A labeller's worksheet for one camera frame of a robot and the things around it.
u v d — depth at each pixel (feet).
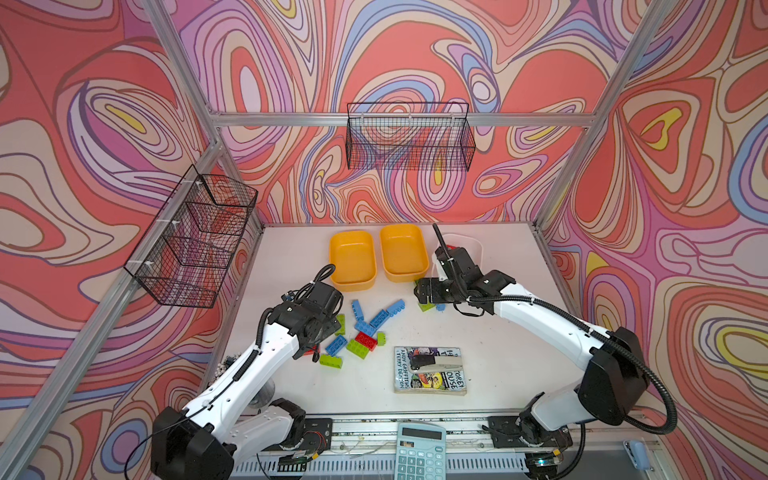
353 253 3.55
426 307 3.12
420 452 2.27
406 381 2.63
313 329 1.75
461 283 2.01
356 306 3.14
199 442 1.22
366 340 2.89
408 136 3.15
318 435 2.37
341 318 3.06
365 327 2.98
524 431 2.20
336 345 2.83
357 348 2.83
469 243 3.59
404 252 3.57
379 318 3.05
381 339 2.89
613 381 1.36
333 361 2.78
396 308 3.07
